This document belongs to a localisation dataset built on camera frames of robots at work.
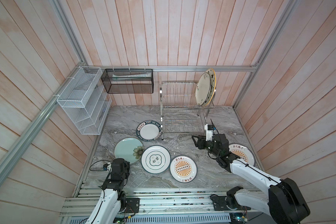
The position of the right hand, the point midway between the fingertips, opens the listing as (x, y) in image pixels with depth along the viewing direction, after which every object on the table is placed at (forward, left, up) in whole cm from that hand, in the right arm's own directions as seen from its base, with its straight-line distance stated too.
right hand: (194, 135), depth 84 cm
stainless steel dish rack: (+30, +7, -11) cm, 32 cm away
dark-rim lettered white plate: (+13, +32, -14) cm, 37 cm away
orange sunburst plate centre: (-15, +7, -14) cm, 22 cm away
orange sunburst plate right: (-3, -35, -15) cm, 38 cm away
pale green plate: (-3, +43, -13) cm, 45 cm away
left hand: (-12, +41, -13) cm, 45 cm away
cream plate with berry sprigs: (+24, -5, +16) cm, 29 cm away
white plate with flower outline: (-10, +24, -15) cm, 30 cm away
